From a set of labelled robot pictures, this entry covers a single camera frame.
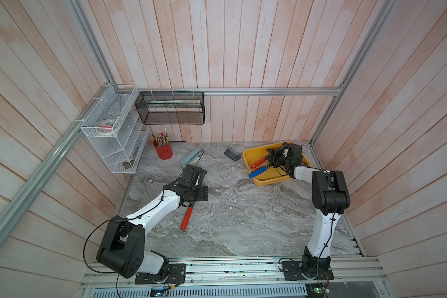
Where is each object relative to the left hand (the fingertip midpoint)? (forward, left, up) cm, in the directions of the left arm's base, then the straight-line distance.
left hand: (200, 195), depth 88 cm
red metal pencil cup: (+29, +23, -1) cm, 37 cm away
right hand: (+27, -35, +4) cm, 44 cm away
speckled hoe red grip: (-9, +7, -6) cm, 13 cm away
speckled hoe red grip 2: (+17, -30, +4) cm, 35 cm away
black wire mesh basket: (+46, +18, +19) cm, 53 cm away
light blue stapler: (+28, +8, -6) cm, 30 cm away
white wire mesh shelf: (+9, +33, +21) cm, 40 cm away
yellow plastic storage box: (+17, -32, +2) cm, 36 cm away
